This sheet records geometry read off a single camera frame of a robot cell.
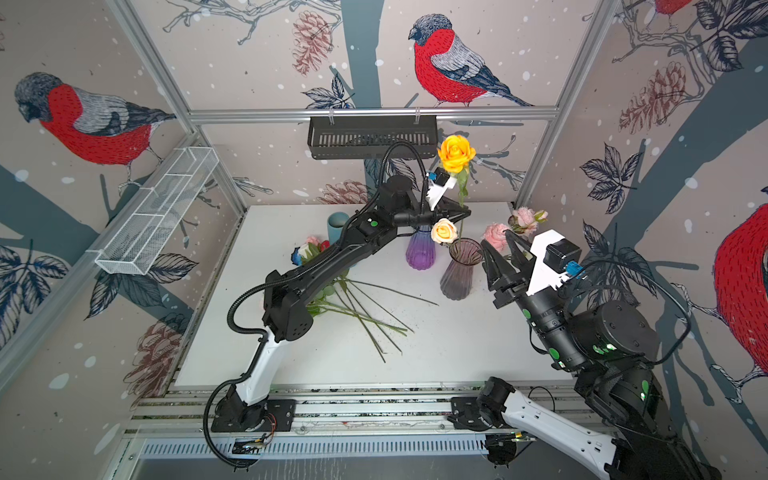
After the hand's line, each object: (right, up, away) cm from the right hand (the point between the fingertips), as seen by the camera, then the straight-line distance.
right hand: (486, 241), depth 47 cm
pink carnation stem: (+18, +4, +26) cm, 32 cm away
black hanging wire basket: (-24, +36, +60) cm, 74 cm away
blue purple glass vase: (-6, -5, +48) cm, 49 cm away
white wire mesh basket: (-79, +7, +32) cm, 85 cm away
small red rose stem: (-39, -3, +57) cm, 69 cm away
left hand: (+3, +6, +22) cm, 23 cm away
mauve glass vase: (+5, -14, +43) cm, 45 cm away
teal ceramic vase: (-33, +4, +45) cm, 56 cm away
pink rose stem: (-43, -2, +56) cm, 70 cm away
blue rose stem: (-48, -8, +54) cm, 73 cm away
